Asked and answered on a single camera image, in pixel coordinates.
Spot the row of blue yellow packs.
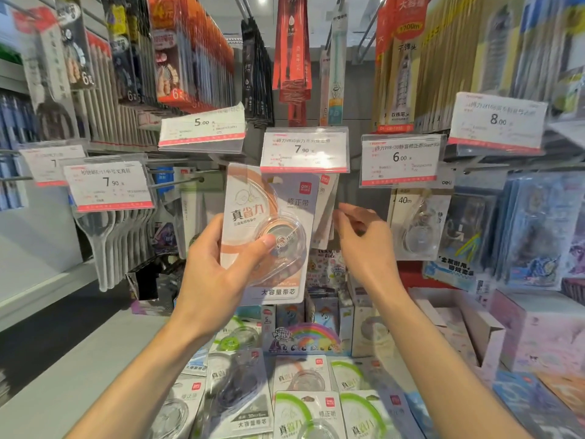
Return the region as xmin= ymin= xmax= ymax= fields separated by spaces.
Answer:
xmin=511 ymin=0 xmax=585 ymax=120

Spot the row of orange refill packs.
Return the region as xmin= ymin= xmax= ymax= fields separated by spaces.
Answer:
xmin=370 ymin=0 xmax=430 ymax=134

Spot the row of blue character packs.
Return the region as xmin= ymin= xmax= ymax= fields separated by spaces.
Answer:
xmin=493 ymin=171 xmax=585 ymax=291

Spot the red carton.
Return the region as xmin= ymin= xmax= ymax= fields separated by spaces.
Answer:
xmin=397 ymin=260 xmax=458 ymax=288

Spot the person's right forearm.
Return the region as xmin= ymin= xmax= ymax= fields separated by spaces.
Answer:
xmin=377 ymin=283 xmax=531 ymax=439

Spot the dark blister pack blue card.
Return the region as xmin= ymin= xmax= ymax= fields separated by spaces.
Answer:
xmin=422 ymin=191 xmax=499 ymax=291

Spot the grey correction tape pack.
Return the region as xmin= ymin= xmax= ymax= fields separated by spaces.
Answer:
xmin=310 ymin=172 xmax=341 ymax=250

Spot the pile of assorted correction tapes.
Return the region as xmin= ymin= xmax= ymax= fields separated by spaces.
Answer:
xmin=146 ymin=315 xmax=585 ymax=439

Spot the row of red hanging packs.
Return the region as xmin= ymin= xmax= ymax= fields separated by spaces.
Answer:
xmin=272 ymin=0 xmax=313 ymax=127

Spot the person's left hand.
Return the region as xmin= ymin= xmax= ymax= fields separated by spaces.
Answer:
xmin=171 ymin=213 xmax=277 ymax=339

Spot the white price tag red stripe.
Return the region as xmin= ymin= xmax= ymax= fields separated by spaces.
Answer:
xmin=18 ymin=140 xmax=88 ymax=188
xmin=157 ymin=102 xmax=247 ymax=154
xmin=259 ymin=126 xmax=351 ymax=174
xmin=447 ymin=91 xmax=549 ymax=155
xmin=62 ymin=159 xmax=156 ymax=214
xmin=358 ymin=133 xmax=445 ymax=189

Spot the purple black card box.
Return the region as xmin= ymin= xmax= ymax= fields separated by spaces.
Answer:
xmin=126 ymin=255 xmax=183 ymax=316

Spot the colourful sticker pack display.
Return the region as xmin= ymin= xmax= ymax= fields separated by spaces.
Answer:
xmin=306 ymin=249 xmax=348 ymax=293

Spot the rainbow print display box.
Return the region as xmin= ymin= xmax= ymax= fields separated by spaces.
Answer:
xmin=263 ymin=292 xmax=355 ymax=357

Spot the row of dark toy packs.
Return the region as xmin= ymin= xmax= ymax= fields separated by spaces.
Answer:
xmin=100 ymin=0 xmax=154 ymax=105

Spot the large dark scissors pack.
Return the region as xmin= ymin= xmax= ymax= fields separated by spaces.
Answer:
xmin=13 ymin=4 xmax=82 ymax=141

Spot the rack of blue pen packs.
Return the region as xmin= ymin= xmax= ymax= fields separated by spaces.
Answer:
xmin=0 ymin=93 xmax=35 ymax=211

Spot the row of grey white packs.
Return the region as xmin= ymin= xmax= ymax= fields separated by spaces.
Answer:
xmin=68 ymin=31 xmax=160 ymax=149

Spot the row of clear scissors packs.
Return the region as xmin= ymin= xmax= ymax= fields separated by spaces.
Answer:
xmin=71 ymin=207 xmax=158 ymax=293

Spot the row of yellow refill packs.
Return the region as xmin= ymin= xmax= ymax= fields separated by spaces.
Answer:
xmin=413 ymin=0 xmax=527 ymax=133

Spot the white teal pen pack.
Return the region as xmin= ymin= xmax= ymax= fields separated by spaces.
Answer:
xmin=318 ymin=9 xmax=348 ymax=127

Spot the row of black packs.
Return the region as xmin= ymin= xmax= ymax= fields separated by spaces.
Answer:
xmin=241 ymin=18 xmax=275 ymax=129

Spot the beige box round window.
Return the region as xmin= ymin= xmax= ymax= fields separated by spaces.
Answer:
xmin=349 ymin=274 xmax=394 ymax=360

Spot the white side shelving unit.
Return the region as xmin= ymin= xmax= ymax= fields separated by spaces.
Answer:
xmin=0 ymin=40 xmax=99 ymax=332

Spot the person's right hand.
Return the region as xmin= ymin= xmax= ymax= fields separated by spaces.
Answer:
xmin=332 ymin=203 xmax=408 ymax=307

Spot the orange correction tape pack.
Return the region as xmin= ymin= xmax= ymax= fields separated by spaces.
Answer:
xmin=220 ymin=163 xmax=321 ymax=307

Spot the clear 40m correction tape pack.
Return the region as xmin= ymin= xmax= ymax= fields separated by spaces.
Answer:
xmin=388 ymin=189 xmax=453 ymax=262

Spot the row of green scissors packs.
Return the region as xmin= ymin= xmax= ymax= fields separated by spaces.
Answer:
xmin=173 ymin=173 xmax=227 ymax=261

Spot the metal peg hook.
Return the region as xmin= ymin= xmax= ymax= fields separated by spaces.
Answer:
xmin=148 ymin=176 xmax=205 ymax=186

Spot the figure toy blister pack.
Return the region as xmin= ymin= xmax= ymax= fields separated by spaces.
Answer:
xmin=54 ymin=0 xmax=97 ymax=92

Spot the white pink display carton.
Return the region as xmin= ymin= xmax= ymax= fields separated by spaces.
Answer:
xmin=402 ymin=287 xmax=506 ymax=385

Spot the person's left forearm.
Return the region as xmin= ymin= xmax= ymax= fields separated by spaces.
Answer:
xmin=66 ymin=315 xmax=220 ymax=439

